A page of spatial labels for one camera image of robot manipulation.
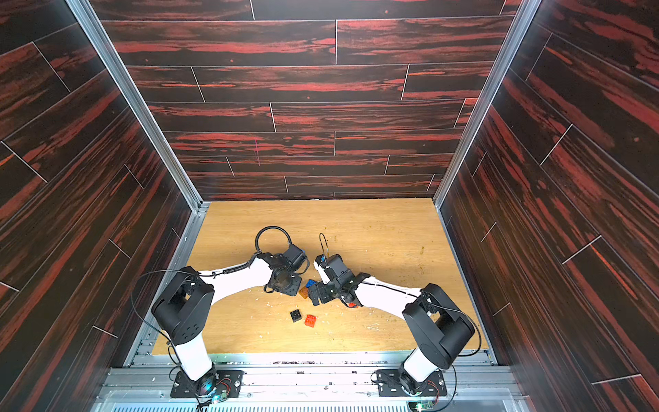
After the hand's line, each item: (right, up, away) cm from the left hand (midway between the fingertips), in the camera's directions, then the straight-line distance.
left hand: (295, 290), depth 92 cm
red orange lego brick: (+6, -8, -8) cm, 13 cm away
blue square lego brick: (+5, +2, +1) cm, 6 cm away
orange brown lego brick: (+3, 0, -2) cm, 4 cm away
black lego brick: (+1, -7, -6) cm, 10 cm away
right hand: (+11, +2, -2) cm, 11 cm away
